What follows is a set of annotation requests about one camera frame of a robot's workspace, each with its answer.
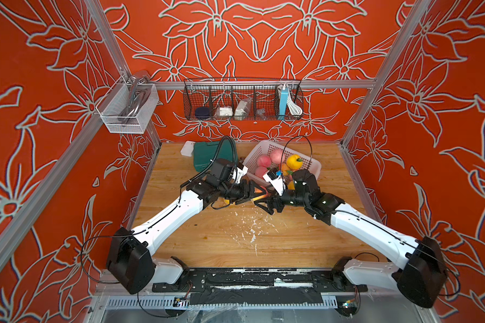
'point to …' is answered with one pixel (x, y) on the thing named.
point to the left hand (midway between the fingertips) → (260, 194)
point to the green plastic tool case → (203, 152)
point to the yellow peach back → (294, 161)
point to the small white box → (187, 149)
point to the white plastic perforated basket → (260, 147)
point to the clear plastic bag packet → (243, 107)
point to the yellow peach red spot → (227, 201)
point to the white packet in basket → (225, 111)
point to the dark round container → (202, 112)
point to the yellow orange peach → (258, 190)
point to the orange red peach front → (285, 168)
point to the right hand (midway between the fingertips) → (257, 196)
